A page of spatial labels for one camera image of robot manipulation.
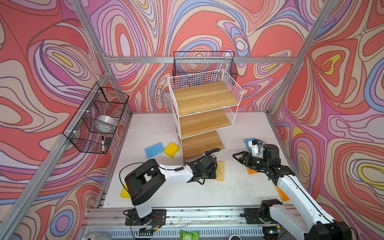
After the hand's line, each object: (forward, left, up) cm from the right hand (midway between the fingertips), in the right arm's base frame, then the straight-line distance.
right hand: (236, 160), depth 80 cm
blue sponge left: (+15, +49, -10) cm, 52 cm away
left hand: (-3, +9, -9) cm, 13 cm away
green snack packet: (-32, +29, -10) cm, 44 cm away
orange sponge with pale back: (-2, +8, -10) cm, 13 cm away
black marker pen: (+4, +68, +14) cm, 69 cm away
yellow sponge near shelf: (+14, +38, -10) cm, 42 cm away
